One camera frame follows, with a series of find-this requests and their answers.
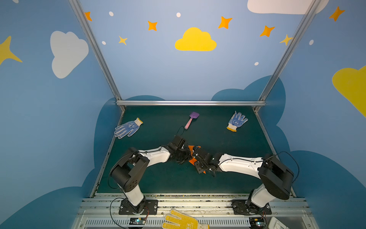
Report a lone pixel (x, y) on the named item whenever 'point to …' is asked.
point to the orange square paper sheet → (192, 161)
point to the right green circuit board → (257, 223)
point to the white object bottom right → (275, 223)
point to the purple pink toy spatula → (193, 115)
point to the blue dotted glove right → (236, 120)
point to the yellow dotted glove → (186, 222)
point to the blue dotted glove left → (121, 130)
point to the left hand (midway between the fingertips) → (195, 157)
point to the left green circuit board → (137, 221)
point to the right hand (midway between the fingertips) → (198, 163)
